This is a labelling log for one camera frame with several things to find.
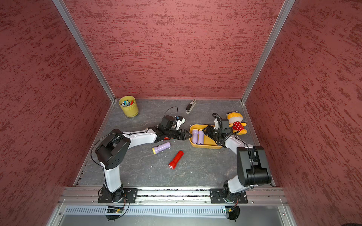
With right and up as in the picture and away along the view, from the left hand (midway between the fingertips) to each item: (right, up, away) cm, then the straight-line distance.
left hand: (188, 137), depth 89 cm
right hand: (+11, +2, +5) cm, 12 cm away
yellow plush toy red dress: (+34, +12, +10) cm, 37 cm away
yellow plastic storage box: (+14, -5, +5) cm, 16 cm away
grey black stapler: (+2, +21, +22) cm, 30 cm away
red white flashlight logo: (-12, +1, -8) cm, 15 cm away
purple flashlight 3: (-20, -7, -2) cm, 22 cm away
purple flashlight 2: (+5, 0, +5) cm, 7 cm away
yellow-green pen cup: (-41, +21, +7) cm, 46 cm away
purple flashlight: (+9, -1, +5) cm, 10 cm away
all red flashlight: (-9, -15, -6) cm, 19 cm away
